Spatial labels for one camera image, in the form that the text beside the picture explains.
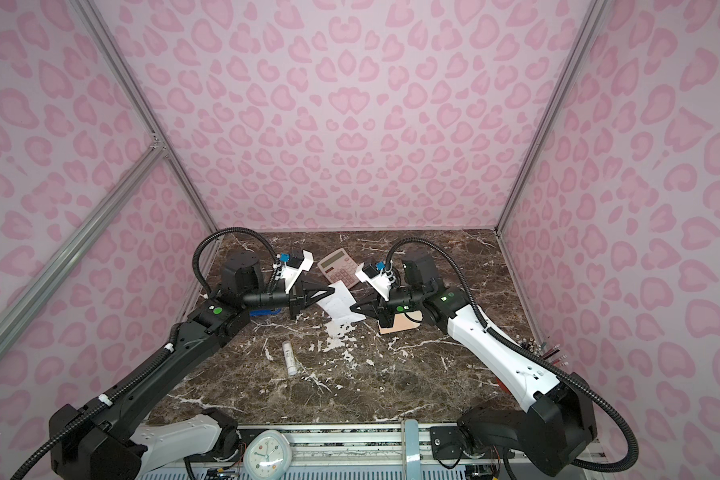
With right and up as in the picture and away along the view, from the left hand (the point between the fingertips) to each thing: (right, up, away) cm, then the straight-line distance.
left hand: (332, 285), depth 66 cm
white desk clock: (-15, -39, +3) cm, 42 cm away
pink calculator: (-3, +3, +39) cm, 39 cm away
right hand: (+6, -5, +3) cm, 8 cm away
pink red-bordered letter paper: (+1, -5, +2) cm, 6 cm away
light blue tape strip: (+18, -38, +2) cm, 42 cm away
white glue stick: (-15, -23, +19) cm, 33 cm away
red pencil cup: (+45, -29, +15) cm, 56 cm away
